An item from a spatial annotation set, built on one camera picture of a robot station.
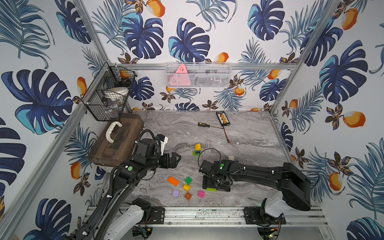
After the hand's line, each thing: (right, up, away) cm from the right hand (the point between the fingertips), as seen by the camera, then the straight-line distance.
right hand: (211, 187), depth 80 cm
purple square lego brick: (-19, -3, 0) cm, 19 cm away
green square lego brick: (-12, +2, +5) cm, 14 cm away
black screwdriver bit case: (+13, +39, +35) cm, 54 cm away
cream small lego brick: (+14, +13, +14) cm, 24 cm away
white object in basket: (-51, +51, 0) cm, 72 cm away
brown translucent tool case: (-54, +25, +7) cm, 60 cm away
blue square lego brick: (-7, +17, +14) cm, 23 cm away
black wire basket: (-60, +49, +6) cm, 78 cm away
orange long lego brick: (-21, +1, +6) cm, 22 cm away
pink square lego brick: (-5, -4, 0) cm, 6 cm away
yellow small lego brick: (-7, +20, +10) cm, 24 cm away
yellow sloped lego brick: (-13, 0, +2) cm, 13 cm away
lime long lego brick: (-1, +2, -8) cm, 8 cm away
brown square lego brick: (-12, -4, 0) cm, 13 cm away
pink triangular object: (-17, +62, +9) cm, 65 cm away
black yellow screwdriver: (-2, +34, +30) cm, 45 cm away
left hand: (-19, +19, -9) cm, 28 cm away
